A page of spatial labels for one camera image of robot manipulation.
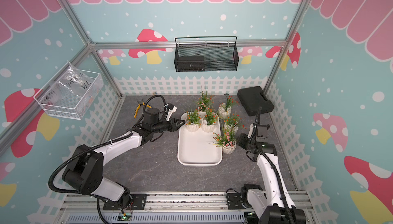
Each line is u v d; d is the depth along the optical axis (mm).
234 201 742
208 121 937
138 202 742
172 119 766
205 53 937
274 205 401
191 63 896
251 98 1135
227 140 800
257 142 608
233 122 918
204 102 968
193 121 888
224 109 1015
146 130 671
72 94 718
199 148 915
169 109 755
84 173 440
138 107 1123
